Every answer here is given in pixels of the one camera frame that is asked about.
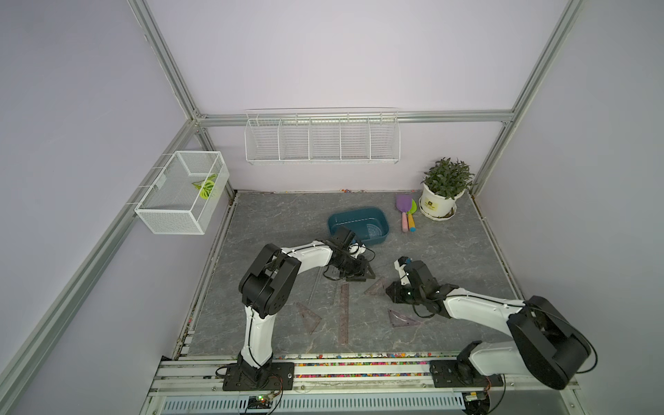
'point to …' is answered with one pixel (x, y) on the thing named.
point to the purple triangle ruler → (398, 319)
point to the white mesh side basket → (184, 196)
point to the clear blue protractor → (373, 231)
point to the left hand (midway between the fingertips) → (371, 278)
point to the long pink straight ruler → (344, 315)
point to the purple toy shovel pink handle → (404, 205)
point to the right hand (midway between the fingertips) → (386, 288)
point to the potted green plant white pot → (443, 182)
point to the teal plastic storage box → (357, 219)
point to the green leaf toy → (205, 186)
